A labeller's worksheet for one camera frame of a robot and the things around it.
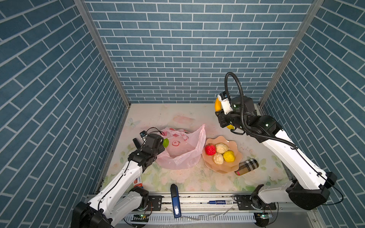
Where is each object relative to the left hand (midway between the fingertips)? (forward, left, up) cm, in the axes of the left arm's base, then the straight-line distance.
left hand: (161, 144), depth 83 cm
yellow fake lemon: (-6, -41, -5) cm, 41 cm away
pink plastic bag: (+3, -14, -12) cm, 19 cm away
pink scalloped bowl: (-11, -39, -11) cm, 42 cm away
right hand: (+5, -29, +25) cm, 38 cm away
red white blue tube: (-18, +13, -11) cm, 25 cm away
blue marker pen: (-29, -33, -11) cm, 45 cm away
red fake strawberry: (-2, -29, -5) cm, 30 cm away
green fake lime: (+5, -2, -7) cm, 9 cm away
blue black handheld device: (-24, -9, -10) cm, 27 cm away
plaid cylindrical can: (-11, -51, -8) cm, 53 cm away
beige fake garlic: (0, -37, -5) cm, 37 cm away
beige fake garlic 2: (-6, -34, -6) cm, 35 cm away
